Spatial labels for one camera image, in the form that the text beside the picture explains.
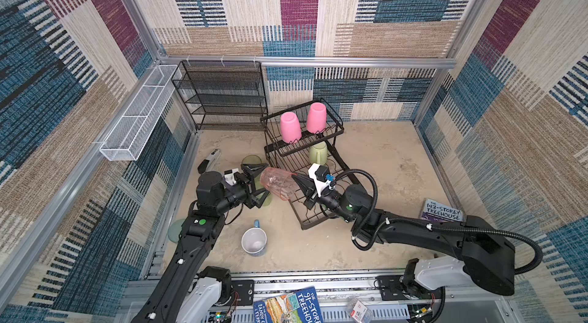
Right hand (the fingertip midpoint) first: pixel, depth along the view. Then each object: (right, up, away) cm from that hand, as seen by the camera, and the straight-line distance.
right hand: (295, 175), depth 70 cm
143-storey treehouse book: (+52, -16, +19) cm, 58 cm away
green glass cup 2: (-11, -12, +20) cm, 25 cm away
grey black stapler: (-39, +1, +31) cm, 49 cm away
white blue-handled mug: (-15, -24, +11) cm, 30 cm away
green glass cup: (-19, +3, +28) cm, 34 cm away
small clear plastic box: (+19, -40, -2) cm, 44 cm away
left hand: (-7, 0, 0) cm, 7 cm away
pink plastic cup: (+8, +19, +16) cm, 26 cm away
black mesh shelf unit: (-35, +33, +41) cm, 63 cm away
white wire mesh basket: (-51, +12, +1) cm, 52 cm away
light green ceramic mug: (+9, +6, +24) cm, 27 cm away
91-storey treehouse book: (+2, -39, -1) cm, 39 cm away
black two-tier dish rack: (+2, +7, +11) cm, 13 cm away
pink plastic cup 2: (-2, +15, +12) cm, 19 cm away
